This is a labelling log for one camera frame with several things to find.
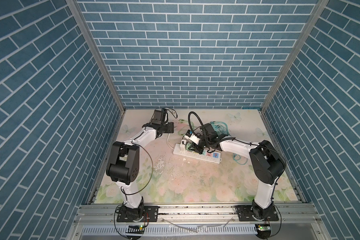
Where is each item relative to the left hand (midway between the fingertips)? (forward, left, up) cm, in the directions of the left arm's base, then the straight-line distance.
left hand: (169, 125), depth 96 cm
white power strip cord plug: (-6, +2, -11) cm, 13 cm away
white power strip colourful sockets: (-19, -26, -8) cm, 33 cm away
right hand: (-12, -13, -4) cm, 18 cm away
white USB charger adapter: (-14, -8, -3) cm, 16 cm away
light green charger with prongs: (-14, -12, -2) cm, 19 cm away
